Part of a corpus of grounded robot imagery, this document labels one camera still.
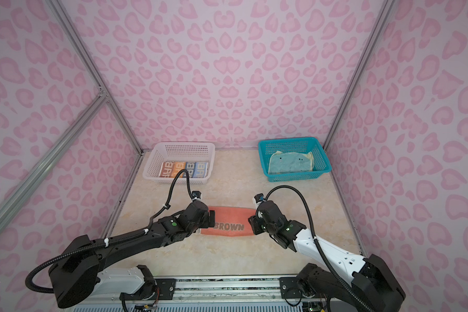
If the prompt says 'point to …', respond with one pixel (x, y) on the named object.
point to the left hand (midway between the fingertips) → (210, 214)
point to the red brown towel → (231, 221)
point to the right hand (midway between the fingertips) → (251, 217)
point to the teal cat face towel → (290, 162)
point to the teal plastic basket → (321, 166)
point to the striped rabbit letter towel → (195, 169)
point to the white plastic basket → (165, 159)
